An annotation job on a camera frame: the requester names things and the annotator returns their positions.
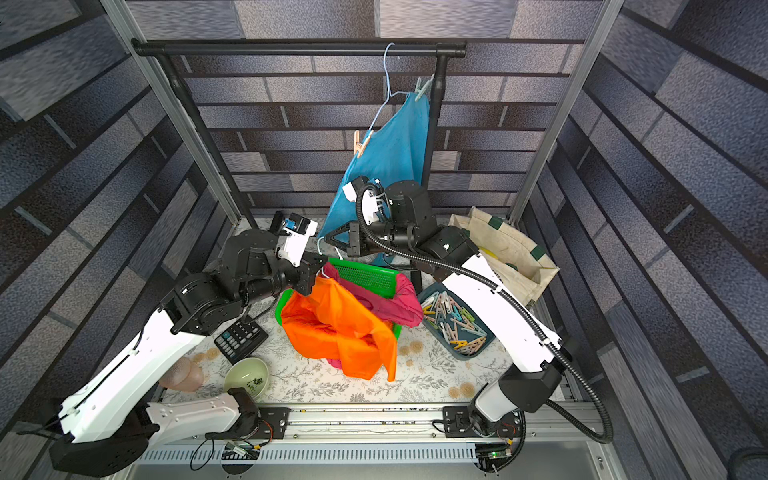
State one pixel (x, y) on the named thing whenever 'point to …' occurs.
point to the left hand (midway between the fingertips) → (325, 255)
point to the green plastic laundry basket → (374, 279)
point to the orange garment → (331, 322)
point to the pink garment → (404, 308)
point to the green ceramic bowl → (251, 374)
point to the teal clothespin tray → (451, 325)
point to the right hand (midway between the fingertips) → (323, 237)
